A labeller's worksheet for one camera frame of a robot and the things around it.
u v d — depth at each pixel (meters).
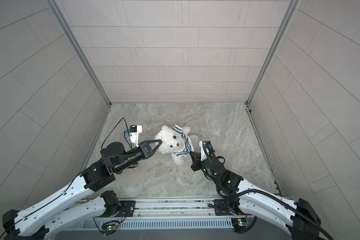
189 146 0.72
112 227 0.64
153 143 0.61
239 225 0.68
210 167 0.55
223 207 0.72
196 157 0.69
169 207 0.72
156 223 0.68
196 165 0.65
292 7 0.71
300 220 0.41
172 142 0.62
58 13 0.73
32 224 0.39
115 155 0.46
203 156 0.65
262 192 0.49
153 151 0.58
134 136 0.58
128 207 0.71
